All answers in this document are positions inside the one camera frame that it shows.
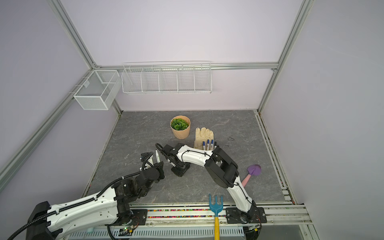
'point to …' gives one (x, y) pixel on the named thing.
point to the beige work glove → (202, 135)
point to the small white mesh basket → (99, 91)
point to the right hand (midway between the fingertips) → (183, 172)
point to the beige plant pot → (183, 134)
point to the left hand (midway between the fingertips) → (163, 165)
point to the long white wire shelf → (191, 77)
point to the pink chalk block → (253, 169)
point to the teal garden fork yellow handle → (216, 208)
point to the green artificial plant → (179, 124)
